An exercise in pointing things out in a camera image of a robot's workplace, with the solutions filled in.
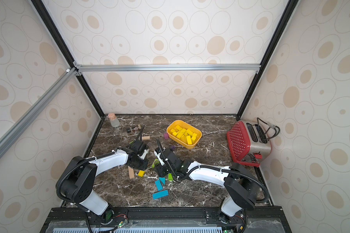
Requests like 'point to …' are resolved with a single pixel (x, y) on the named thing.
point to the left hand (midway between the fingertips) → (149, 165)
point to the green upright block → (170, 177)
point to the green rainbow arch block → (156, 162)
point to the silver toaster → (260, 142)
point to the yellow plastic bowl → (183, 134)
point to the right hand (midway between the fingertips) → (162, 164)
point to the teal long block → (160, 194)
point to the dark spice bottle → (129, 130)
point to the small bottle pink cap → (114, 122)
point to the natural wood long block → (131, 172)
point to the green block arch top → (131, 142)
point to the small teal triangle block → (163, 179)
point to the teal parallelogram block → (158, 185)
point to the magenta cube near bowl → (166, 135)
